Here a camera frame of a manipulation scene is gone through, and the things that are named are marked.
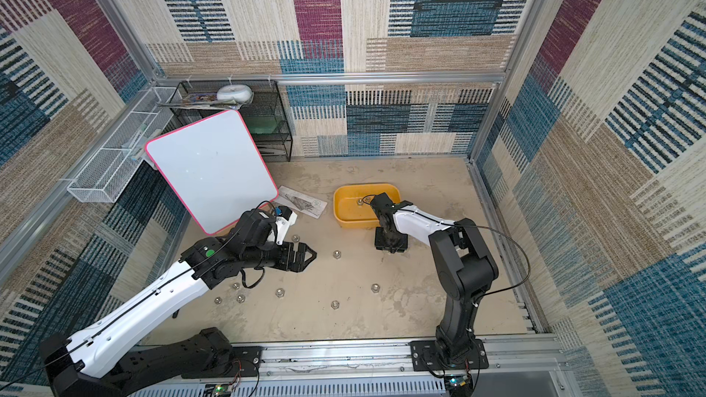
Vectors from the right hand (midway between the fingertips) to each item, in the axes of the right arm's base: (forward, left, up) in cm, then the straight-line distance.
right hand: (386, 244), depth 95 cm
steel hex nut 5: (+18, +9, +1) cm, 20 cm away
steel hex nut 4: (-19, +17, -1) cm, 25 cm away
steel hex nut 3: (-15, +4, 0) cm, 15 cm away
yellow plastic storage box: (+14, +12, -1) cm, 18 cm away
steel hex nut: (-3, +17, -1) cm, 17 cm away
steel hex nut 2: (-17, +45, -1) cm, 49 cm away
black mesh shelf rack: (+35, +61, +34) cm, 78 cm away
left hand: (-12, +23, +19) cm, 32 cm away
